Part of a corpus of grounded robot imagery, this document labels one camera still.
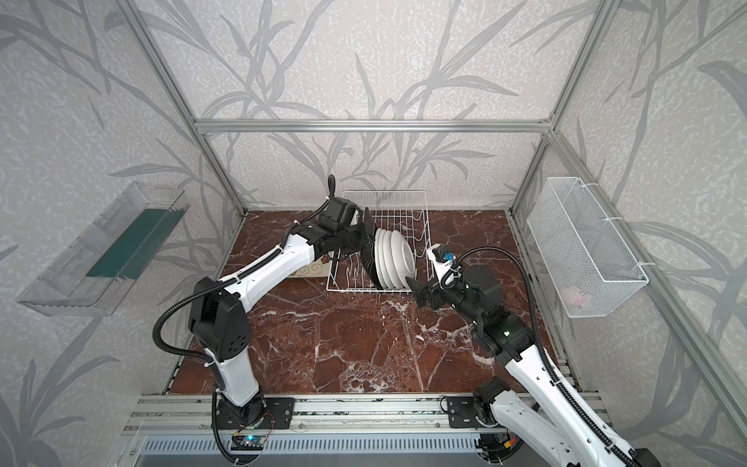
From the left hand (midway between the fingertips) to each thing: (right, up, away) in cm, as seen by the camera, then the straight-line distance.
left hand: (381, 230), depth 85 cm
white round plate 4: (+6, -9, +4) cm, 12 cm away
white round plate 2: (0, -9, 0) cm, 9 cm away
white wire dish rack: (+8, +8, +34) cm, 36 cm away
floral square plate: (-4, -8, +1) cm, 9 cm away
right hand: (+11, -8, -14) cm, 19 cm away
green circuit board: (-32, -52, -14) cm, 63 cm away
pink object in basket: (+49, -17, -12) cm, 53 cm away
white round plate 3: (+2, -9, 0) cm, 9 cm away
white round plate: (-1, -8, 0) cm, 8 cm away
